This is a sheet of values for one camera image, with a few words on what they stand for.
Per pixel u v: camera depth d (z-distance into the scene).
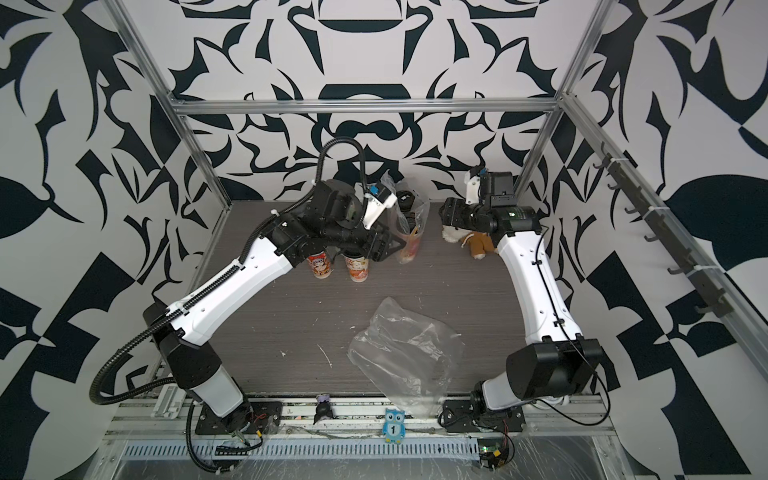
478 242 1.02
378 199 0.59
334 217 0.54
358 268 0.91
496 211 0.53
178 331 0.42
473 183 0.69
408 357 0.81
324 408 0.74
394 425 0.72
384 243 0.60
